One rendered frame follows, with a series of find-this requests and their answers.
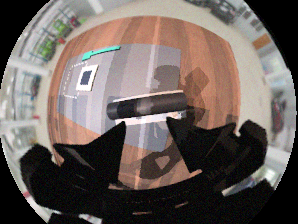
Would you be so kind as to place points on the grey rectangular mat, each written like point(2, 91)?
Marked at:
point(134, 69)

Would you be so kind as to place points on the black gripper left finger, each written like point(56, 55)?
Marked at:
point(103, 155)

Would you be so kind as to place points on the peach square tile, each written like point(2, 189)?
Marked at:
point(86, 78)

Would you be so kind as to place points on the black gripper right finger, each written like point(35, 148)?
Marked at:
point(195, 143)

